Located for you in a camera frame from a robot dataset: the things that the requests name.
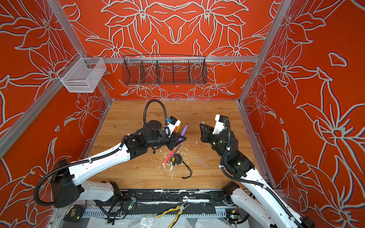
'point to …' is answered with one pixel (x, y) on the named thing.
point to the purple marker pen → (183, 132)
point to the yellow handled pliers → (180, 208)
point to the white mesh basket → (81, 74)
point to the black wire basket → (164, 70)
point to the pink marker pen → (166, 160)
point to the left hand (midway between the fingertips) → (185, 136)
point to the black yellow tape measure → (74, 213)
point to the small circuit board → (235, 216)
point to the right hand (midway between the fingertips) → (198, 124)
